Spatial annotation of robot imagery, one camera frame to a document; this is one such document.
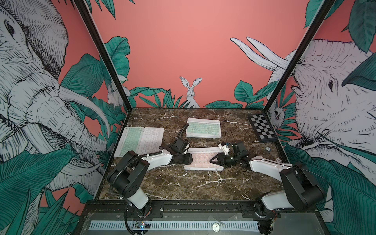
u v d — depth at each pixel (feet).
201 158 2.94
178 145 2.40
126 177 1.47
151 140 3.30
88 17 2.39
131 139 3.33
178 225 2.30
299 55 2.83
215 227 2.29
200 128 3.45
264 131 3.40
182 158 2.57
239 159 2.30
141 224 2.29
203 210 2.48
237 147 2.35
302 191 1.44
